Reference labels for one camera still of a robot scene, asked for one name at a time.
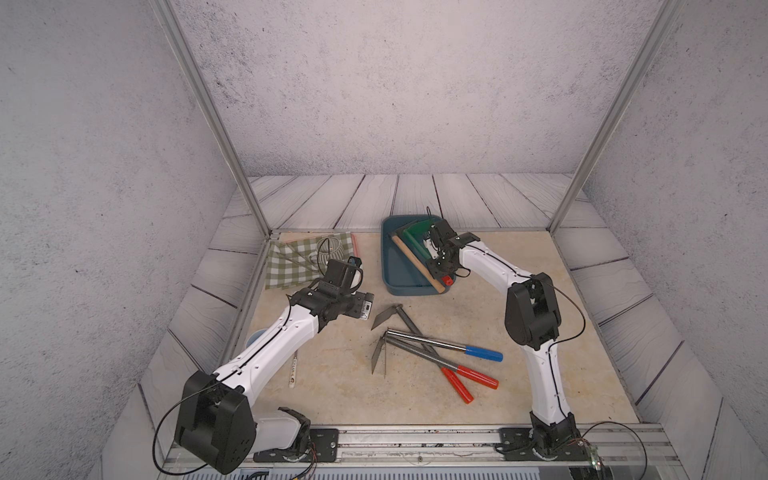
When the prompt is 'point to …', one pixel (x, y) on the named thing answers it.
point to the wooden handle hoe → (438, 286)
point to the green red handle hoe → (417, 233)
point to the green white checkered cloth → (288, 264)
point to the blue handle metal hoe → (479, 352)
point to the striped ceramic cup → (327, 249)
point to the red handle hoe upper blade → (457, 385)
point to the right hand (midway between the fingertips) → (439, 267)
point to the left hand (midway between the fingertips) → (361, 298)
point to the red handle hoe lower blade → (380, 354)
